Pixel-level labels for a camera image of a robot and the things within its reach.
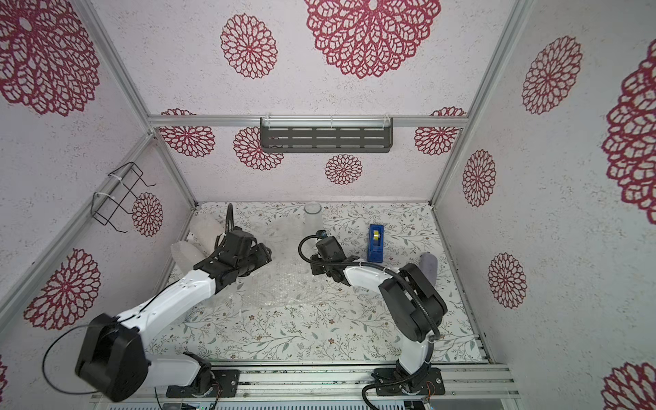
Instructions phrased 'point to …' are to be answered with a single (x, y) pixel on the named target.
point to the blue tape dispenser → (375, 243)
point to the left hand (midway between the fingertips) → (266, 255)
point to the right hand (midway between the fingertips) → (313, 257)
